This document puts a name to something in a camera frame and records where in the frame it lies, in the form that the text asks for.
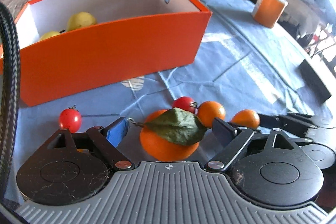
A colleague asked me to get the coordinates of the black box on table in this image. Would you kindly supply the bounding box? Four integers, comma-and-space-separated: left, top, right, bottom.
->
298, 59, 331, 104

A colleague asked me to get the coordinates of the red tomato with stem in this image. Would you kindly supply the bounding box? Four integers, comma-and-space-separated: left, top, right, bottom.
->
172, 96, 198, 114

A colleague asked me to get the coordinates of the yellow pear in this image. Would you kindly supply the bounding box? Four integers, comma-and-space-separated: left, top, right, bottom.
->
66, 11, 97, 31

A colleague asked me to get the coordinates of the blue tablecloth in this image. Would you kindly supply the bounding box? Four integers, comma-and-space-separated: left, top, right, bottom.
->
5, 0, 335, 203

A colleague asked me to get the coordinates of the yellow lemon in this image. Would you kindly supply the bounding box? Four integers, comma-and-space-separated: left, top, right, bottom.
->
39, 31, 61, 41

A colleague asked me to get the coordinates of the red cherry tomato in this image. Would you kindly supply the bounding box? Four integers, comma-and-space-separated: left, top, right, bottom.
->
59, 105, 82, 133

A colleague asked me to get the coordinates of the black braided cable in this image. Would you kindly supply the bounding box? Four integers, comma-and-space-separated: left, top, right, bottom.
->
0, 2, 22, 204

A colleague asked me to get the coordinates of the orange mandarin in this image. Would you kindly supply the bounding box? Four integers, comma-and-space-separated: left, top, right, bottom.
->
197, 101, 226, 128

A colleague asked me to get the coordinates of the large orange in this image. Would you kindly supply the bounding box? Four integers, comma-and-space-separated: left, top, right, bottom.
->
231, 109, 260, 128

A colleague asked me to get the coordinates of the orange cardboard box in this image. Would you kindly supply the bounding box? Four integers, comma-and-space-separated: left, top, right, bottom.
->
15, 0, 211, 106

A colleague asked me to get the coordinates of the orange cylindrical cup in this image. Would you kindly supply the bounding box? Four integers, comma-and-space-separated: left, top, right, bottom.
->
251, 0, 288, 28

